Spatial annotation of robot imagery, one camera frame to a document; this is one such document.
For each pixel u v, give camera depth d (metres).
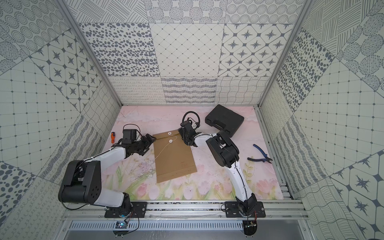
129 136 0.73
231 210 0.73
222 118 1.06
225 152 0.60
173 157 0.93
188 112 0.85
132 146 0.72
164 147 0.97
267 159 0.91
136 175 0.86
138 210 0.73
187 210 0.76
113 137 1.01
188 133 0.83
